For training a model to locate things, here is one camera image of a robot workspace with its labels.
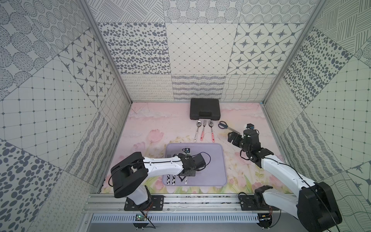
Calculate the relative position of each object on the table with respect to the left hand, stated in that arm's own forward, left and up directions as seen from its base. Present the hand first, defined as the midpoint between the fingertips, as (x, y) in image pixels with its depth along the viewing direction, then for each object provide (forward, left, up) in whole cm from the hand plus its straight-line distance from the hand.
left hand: (191, 169), depth 84 cm
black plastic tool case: (+47, -9, +3) cm, 48 cm away
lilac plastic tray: (-2, -13, -2) cm, 13 cm away
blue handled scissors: (+34, -23, -2) cm, 41 cm away
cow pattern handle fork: (-6, +13, -1) cm, 15 cm away
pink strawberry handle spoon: (+34, -14, -1) cm, 37 cm away
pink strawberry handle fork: (+34, -9, -1) cm, 35 cm away
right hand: (+17, -26, +9) cm, 32 cm away
